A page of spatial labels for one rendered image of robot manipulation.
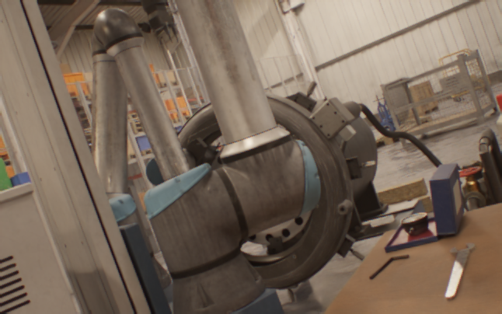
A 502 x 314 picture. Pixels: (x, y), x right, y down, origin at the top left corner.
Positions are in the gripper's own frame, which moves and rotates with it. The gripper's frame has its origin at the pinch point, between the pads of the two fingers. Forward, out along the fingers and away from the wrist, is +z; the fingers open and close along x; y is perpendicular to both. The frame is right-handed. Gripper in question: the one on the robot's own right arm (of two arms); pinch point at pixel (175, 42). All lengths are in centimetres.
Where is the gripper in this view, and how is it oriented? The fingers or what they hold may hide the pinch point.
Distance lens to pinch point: 176.5
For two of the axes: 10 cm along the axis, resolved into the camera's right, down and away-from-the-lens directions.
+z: 3.4, 9.4, 0.2
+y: -8.2, 2.9, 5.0
